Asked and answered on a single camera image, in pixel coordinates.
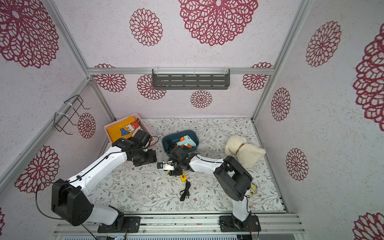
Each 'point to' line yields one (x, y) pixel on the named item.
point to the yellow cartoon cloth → (125, 129)
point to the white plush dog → (248, 155)
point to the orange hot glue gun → (182, 138)
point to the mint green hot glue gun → (188, 140)
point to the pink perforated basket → (142, 124)
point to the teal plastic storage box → (169, 141)
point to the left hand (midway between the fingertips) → (151, 161)
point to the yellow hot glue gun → (183, 177)
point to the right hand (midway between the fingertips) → (168, 164)
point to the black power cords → (185, 192)
